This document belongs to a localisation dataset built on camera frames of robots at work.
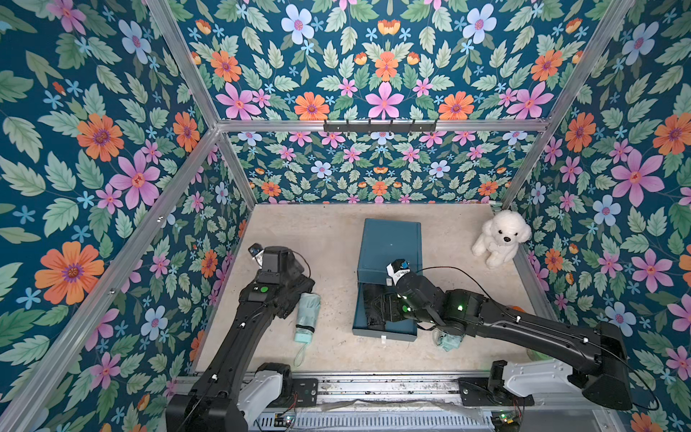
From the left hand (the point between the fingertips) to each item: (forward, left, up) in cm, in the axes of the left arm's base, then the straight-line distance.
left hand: (295, 261), depth 82 cm
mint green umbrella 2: (-24, -45, -13) cm, 53 cm away
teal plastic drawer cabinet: (+1, -26, +5) cm, 27 cm away
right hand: (-16, -24, +2) cm, 29 cm away
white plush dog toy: (+5, -68, -2) cm, 69 cm away
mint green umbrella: (-13, -2, -14) cm, 19 cm away
